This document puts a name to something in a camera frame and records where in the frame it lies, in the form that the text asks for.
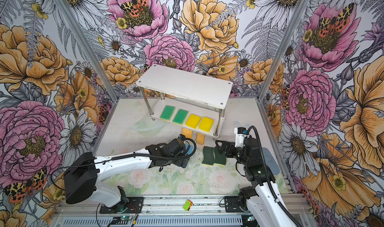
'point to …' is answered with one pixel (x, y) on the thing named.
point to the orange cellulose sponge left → (187, 133)
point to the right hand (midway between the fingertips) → (222, 147)
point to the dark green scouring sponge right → (219, 158)
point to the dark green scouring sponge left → (208, 155)
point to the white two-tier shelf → (186, 99)
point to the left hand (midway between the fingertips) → (179, 159)
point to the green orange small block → (187, 205)
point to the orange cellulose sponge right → (200, 139)
